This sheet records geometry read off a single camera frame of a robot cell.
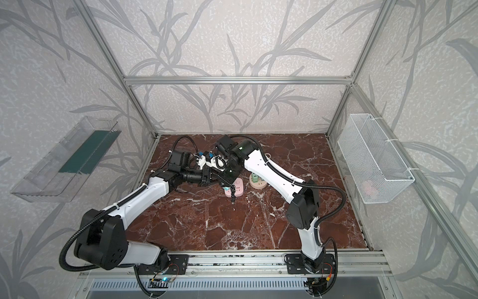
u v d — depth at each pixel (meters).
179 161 0.66
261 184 0.94
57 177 0.63
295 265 0.74
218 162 0.69
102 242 0.41
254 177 0.93
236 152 0.55
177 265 0.73
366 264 0.75
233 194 0.77
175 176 0.63
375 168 0.63
